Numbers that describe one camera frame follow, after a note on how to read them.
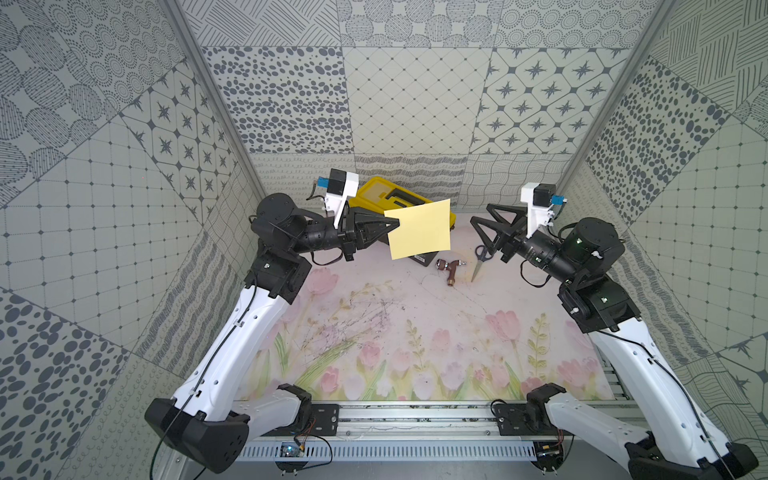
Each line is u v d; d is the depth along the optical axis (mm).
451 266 1014
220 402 377
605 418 528
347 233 464
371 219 499
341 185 441
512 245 505
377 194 1041
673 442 374
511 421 731
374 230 529
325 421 733
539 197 473
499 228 509
